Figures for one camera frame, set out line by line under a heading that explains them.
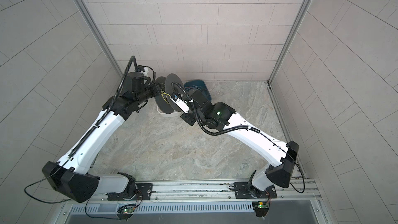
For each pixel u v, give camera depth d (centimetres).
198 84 114
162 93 65
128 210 64
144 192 71
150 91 62
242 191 70
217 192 72
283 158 39
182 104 56
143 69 64
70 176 36
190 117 58
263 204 68
